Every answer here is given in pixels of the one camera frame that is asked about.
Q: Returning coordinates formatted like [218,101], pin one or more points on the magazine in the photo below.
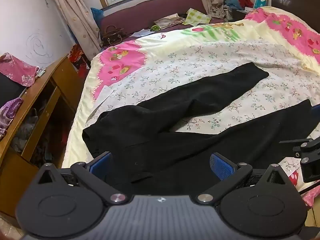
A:
[170,20]

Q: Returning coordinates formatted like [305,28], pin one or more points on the red cloth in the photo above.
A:
[246,1]

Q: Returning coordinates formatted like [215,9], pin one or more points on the red bag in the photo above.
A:
[77,55]

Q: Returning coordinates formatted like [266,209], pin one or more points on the brown handbag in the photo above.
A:
[112,36]

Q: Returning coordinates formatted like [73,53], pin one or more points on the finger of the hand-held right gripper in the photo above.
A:
[316,110]
[308,152]

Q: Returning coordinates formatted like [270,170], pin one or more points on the pink floral cloth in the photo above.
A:
[17,70]

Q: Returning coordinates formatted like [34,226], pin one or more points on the small green item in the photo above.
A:
[155,27]

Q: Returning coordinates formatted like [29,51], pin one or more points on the pile of clothes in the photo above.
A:
[228,13]

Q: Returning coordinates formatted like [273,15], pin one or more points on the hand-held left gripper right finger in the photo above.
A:
[221,166]

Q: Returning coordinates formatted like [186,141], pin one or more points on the purple patterned cloth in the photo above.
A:
[10,110]

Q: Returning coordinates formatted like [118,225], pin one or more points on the wooden desk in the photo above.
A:
[62,72]

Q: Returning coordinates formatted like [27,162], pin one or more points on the white paper sheet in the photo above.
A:
[142,32]

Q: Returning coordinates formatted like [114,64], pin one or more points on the green checkered cloth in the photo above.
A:
[197,16]

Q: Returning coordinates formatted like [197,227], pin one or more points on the black pants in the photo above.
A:
[200,142]

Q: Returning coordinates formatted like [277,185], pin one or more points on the blue cloth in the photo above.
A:
[232,2]

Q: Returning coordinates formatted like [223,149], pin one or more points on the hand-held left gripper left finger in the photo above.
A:
[100,166]

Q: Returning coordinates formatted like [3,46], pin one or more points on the maroon window seat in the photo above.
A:
[150,10]

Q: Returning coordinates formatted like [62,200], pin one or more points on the blue bag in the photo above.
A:
[96,17]

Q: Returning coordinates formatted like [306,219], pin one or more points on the black television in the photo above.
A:
[7,90]

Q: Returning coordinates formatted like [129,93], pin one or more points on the pens on desk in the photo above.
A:
[40,73]

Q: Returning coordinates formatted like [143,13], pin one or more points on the clothes in desk shelf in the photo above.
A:
[25,132]

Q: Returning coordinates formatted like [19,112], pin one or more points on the floral printed quilt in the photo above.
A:
[200,55]

